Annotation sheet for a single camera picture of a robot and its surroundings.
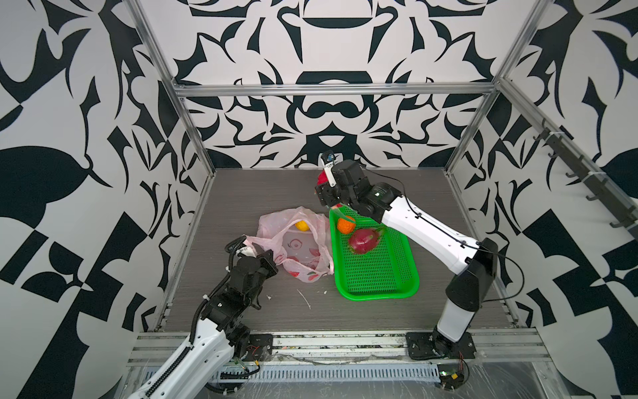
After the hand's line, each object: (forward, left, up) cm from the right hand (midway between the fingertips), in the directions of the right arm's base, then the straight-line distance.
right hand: (326, 179), depth 78 cm
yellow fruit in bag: (-1, +9, -24) cm, 26 cm away
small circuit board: (-48, -34, -30) cm, 66 cm away
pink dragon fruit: (-10, -13, -21) cm, 27 cm away
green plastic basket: (-18, -21, -30) cm, 41 cm away
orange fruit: (-3, -7, -23) cm, 24 cm away
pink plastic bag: (-5, +10, -28) cm, 31 cm away
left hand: (-15, +18, -15) cm, 28 cm away
